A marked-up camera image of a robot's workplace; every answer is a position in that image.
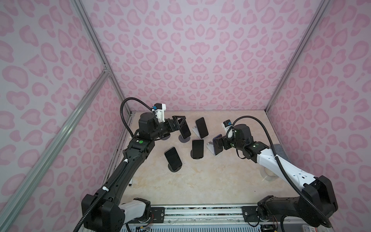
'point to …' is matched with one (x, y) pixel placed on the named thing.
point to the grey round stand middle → (182, 139)
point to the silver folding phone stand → (210, 146)
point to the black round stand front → (176, 170)
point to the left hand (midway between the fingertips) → (182, 119)
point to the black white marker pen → (130, 182)
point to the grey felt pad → (279, 151)
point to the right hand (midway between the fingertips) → (221, 136)
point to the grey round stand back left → (165, 137)
